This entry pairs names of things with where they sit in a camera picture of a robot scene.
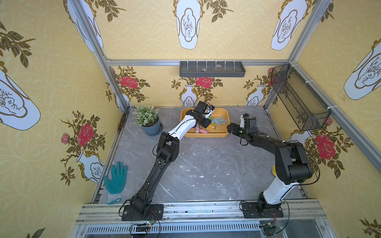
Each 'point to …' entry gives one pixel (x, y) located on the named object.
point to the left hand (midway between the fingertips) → (207, 119)
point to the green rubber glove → (115, 186)
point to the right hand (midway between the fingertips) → (232, 128)
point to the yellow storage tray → (219, 127)
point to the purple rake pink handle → (202, 130)
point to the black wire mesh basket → (305, 106)
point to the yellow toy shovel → (274, 170)
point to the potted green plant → (147, 117)
